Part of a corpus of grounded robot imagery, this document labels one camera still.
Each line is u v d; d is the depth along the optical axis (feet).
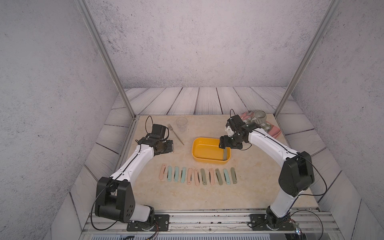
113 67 3.08
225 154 3.21
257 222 2.37
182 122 3.68
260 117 3.67
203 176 2.91
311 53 2.80
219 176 2.92
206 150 3.32
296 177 1.49
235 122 2.29
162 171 2.99
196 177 2.91
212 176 2.90
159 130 2.21
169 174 2.93
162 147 2.42
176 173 2.97
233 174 2.92
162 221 2.40
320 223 2.39
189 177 2.90
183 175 2.92
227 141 2.54
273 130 3.62
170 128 3.67
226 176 2.91
